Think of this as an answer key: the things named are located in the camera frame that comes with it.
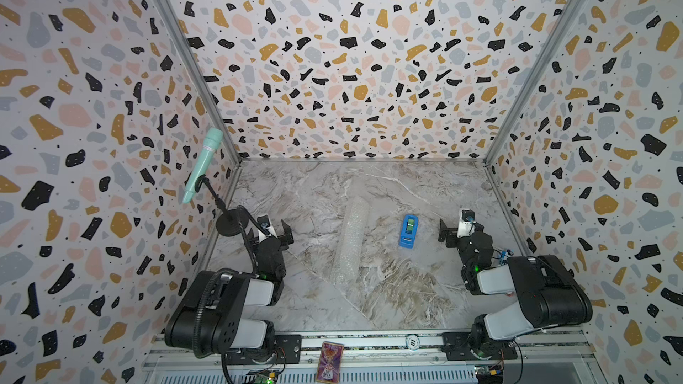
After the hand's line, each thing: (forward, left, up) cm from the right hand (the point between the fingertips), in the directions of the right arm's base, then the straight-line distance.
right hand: (463, 219), depth 91 cm
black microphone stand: (+2, +83, -7) cm, 83 cm away
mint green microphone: (+8, +78, +28) cm, 83 cm away
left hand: (-5, +64, +3) cm, 64 cm away
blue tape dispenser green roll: (-2, +18, -6) cm, 19 cm away
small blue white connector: (-8, -15, -10) cm, 20 cm away
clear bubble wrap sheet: (-14, +39, -2) cm, 41 cm away
